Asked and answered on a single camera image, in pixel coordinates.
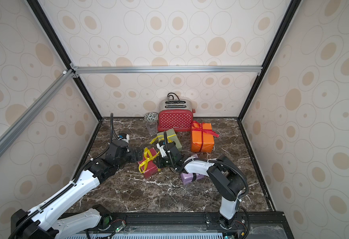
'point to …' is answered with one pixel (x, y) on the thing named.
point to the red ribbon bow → (200, 128)
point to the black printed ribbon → (194, 177)
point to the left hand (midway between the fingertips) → (140, 149)
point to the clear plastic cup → (152, 126)
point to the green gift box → (174, 139)
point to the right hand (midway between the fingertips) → (159, 159)
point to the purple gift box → (187, 178)
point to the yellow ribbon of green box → (163, 138)
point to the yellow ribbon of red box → (148, 157)
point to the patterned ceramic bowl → (151, 116)
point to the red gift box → (146, 164)
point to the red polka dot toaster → (176, 114)
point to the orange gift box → (202, 139)
